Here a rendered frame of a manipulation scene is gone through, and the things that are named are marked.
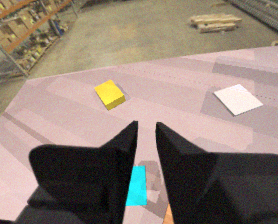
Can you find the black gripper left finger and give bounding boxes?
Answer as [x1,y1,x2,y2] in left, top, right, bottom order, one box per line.
[28,121,138,224]

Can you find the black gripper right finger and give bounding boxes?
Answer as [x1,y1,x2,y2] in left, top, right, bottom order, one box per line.
[155,122,278,224]

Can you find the yellow block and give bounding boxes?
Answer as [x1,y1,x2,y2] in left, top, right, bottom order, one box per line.
[94,80,126,111]

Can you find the tan wooden bar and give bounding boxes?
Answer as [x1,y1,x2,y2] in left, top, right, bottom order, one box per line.
[163,202,173,224]

